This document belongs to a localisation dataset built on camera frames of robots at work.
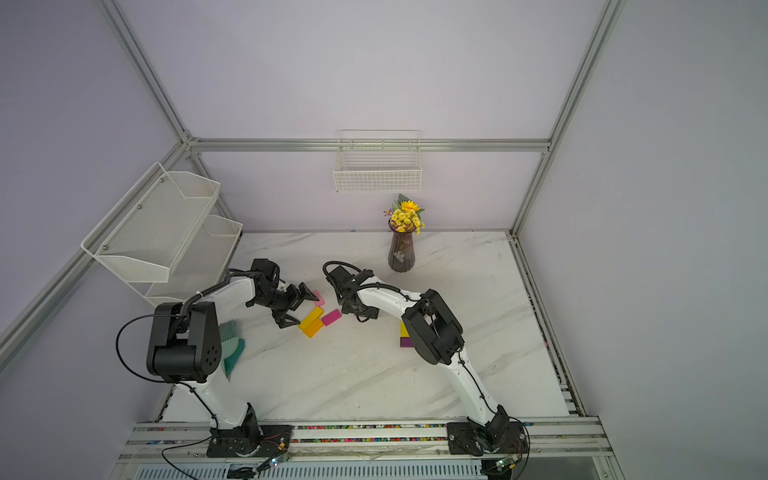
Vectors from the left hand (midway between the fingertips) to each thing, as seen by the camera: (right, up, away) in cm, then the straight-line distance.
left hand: (310, 311), depth 92 cm
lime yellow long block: (+28, +2, -35) cm, 45 cm away
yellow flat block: (-1, -3, +3) cm, 5 cm away
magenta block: (+6, -3, +4) cm, 8 cm away
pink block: (+2, +2, +5) cm, 6 cm away
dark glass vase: (+29, +18, +9) cm, 35 cm away
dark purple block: (+30, -9, -2) cm, 32 cm away
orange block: (+1, -6, +1) cm, 6 cm away
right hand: (+16, -1, +6) cm, 17 cm away
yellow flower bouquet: (+30, +30, -2) cm, 42 cm away
